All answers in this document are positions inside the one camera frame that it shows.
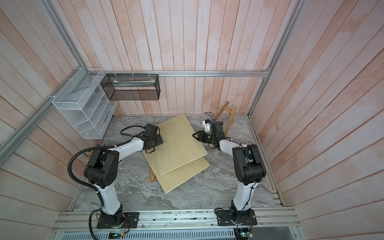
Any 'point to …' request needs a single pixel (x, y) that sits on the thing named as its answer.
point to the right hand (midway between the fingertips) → (193, 134)
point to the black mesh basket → (132, 86)
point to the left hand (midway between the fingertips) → (159, 143)
